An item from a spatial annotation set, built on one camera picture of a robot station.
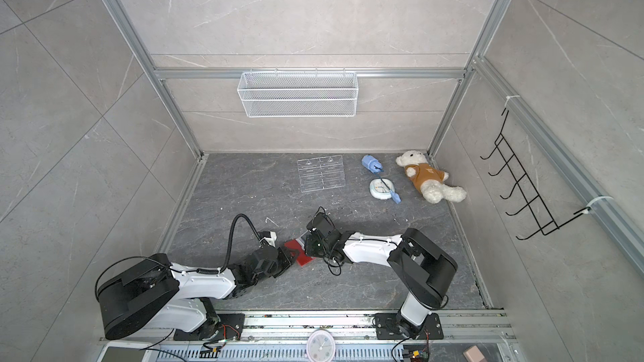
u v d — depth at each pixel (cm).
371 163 108
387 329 73
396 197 99
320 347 69
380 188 104
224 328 73
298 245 90
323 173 107
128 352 66
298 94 101
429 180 99
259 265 66
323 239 68
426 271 45
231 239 69
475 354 67
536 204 64
